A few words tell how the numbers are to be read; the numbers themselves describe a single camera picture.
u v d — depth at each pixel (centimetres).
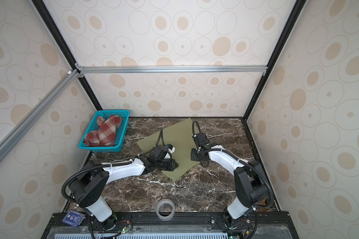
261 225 73
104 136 99
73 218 73
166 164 76
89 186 45
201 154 66
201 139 71
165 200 78
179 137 76
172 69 95
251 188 45
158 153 69
